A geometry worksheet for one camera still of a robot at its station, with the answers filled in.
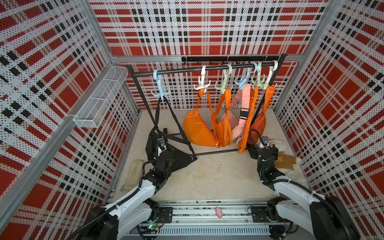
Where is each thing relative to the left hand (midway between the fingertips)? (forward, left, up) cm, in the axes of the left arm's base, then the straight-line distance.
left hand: (162, 147), depth 84 cm
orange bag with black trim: (+6, -33, +16) cm, 37 cm away
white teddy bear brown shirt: (-6, -71, -7) cm, 72 cm away
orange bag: (+13, -22, +3) cm, 26 cm away
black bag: (+22, +2, -12) cm, 25 cm away
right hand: (+2, -59, -1) cm, 59 cm away
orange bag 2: (+7, -53, +12) cm, 55 cm away
